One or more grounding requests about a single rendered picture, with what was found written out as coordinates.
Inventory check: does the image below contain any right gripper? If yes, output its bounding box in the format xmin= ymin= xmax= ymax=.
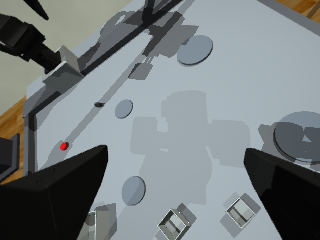
xmin=0 ymin=0 xmax=49 ymax=57

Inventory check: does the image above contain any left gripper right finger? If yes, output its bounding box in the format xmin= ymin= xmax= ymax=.
xmin=244 ymin=148 xmax=320 ymax=240

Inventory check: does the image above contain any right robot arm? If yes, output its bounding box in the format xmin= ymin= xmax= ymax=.
xmin=0 ymin=14 xmax=61 ymax=74

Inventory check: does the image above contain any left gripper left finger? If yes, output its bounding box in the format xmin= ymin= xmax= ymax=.
xmin=0 ymin=145 xmax=108 ymax=240

